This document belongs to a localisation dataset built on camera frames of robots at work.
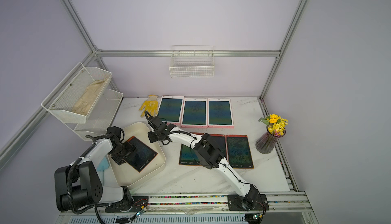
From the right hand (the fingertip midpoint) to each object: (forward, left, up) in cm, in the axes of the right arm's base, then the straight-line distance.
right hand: (152, 138), depth 95 cm
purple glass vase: (-9, -67, +8) cm, 68 cm away
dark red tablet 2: (-11, -23, -4) cm, 26 cm away
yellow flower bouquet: (-7, -68, +22) cm, 72 cm away
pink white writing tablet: (+27, -8, -3) cm, 28 cm away
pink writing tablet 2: (+22, -45, -4) cm, 50 cm away
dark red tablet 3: (-1, -43, -3) cm, 44 cm away
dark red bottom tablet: (-9, -54, -3) cm, 55 cm away
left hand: (-12, +10, 0) cm, 16 cm away
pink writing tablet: (+22, -26, -3) cm, 34 cm away
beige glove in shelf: (+6, +29, +28) cm, 40 cm away
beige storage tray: (-23, +10, -2) cm, 25 cm away
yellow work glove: (+29, +7, -2) cm, 30 cm away
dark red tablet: (-12, +5, -1) cm, 13 cm away
